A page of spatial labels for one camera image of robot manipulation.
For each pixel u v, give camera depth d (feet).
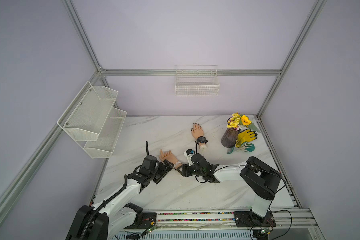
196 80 3.12
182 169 2.68
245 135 3.43
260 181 1.53
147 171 2.14
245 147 3.30
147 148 2.54
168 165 2.55
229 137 3.25
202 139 3.22
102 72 3.04
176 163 2.89
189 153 2.69
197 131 3.54
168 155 3.14
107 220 1.36
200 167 2.31
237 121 2.71
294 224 2.40
